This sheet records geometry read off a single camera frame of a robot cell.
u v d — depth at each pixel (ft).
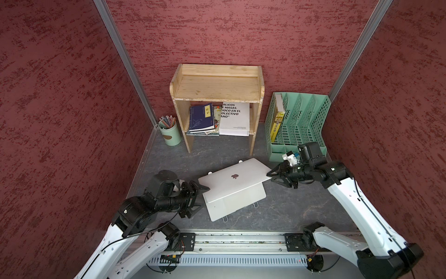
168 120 3.39
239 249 2.40
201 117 3.00
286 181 2.03
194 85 2.56
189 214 1.86
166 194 1.57
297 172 1.93
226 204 2.62
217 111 3.17
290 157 2.24
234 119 2.93
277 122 3.14
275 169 2.18
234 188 2.16
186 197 1.75
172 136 3.37
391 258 1.19
